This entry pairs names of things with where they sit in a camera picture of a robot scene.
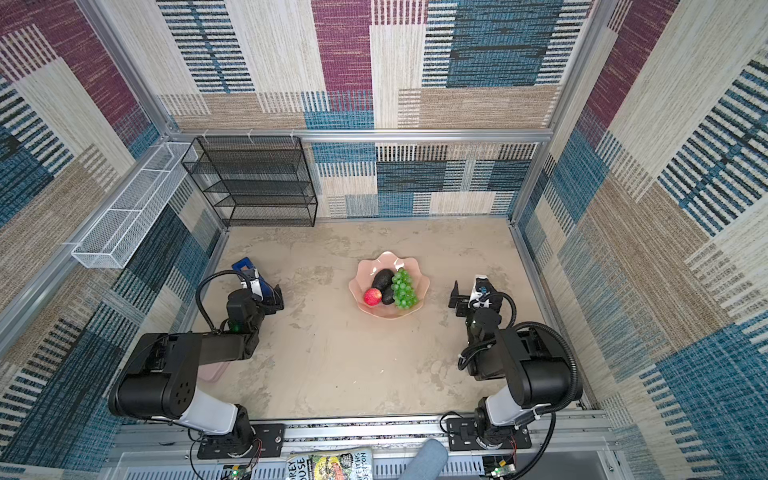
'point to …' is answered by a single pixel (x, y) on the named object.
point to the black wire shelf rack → (254, 181)
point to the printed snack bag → (337, 464)
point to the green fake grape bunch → (403, 291)
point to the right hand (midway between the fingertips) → (472, 285)
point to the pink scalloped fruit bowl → (365, 273)
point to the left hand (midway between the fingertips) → (261, 283)
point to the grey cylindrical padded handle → (429, 463)
